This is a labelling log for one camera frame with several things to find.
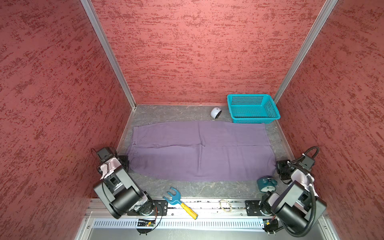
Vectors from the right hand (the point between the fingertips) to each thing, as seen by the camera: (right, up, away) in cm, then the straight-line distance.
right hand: (274, 164), depth 86 cm
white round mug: (-32, +32, +20) cm, 50 cm away
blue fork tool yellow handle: (-56, -15, -11) cm, 59 cm away
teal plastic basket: (+1, +36, +35) cm, 50 cm away
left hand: (-86, 0, +1) cm, 86 cm away
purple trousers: (-43, +6, +7) cm, 44 cm away
